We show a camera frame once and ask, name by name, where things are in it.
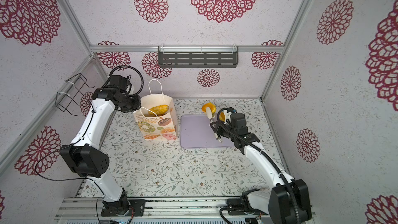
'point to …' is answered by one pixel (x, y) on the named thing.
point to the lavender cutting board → (196, 132)
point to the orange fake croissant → (159, 110)
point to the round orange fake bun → (211, 106)
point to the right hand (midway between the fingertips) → (211, 122)
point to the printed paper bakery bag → (158, 120)
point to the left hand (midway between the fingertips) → (141, 108)
